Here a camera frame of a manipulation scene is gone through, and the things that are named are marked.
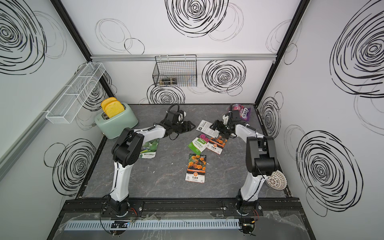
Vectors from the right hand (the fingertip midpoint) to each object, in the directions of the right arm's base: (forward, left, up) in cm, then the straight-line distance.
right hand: (217, 128), depth 96 cm
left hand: (+2, +16, -1) cm, 16 cm away
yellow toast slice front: (+5, +65, +13) cm, 66 cm away
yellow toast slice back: (+8, +69, +16) cm, 72 cm away
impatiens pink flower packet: (-8, +12, -7) cm, 17 cm away
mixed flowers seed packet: (+7, +8, -7) cm, 13 cm away
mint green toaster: (-5, +65, +6) cm, 66 cm away
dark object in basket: (+17, +28, +24) cm, 41 cm away
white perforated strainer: (-30, -31, -7) cm, 44 cm away
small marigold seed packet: (-7, 0, -7) cm, 10 cm away
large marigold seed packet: (-25, +13, -8) cm, 29 cm away
